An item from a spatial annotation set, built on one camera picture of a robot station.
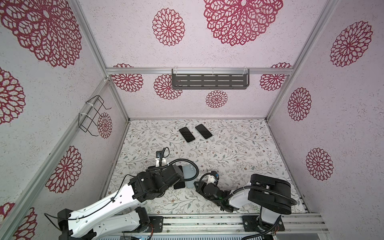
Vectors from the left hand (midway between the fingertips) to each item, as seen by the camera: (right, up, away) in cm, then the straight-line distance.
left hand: (167, 172), depth 72 cm
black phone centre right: (+21, +21, +41) cm, 51 cm away
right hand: (+12, -10, +12) cm, 19 cm away
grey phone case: (+11, -5, +22) cm, 25 cm away
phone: (+9, +18, +40) cm, 45 cm away
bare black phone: (+5, -11, +13) cm, 18 cm away
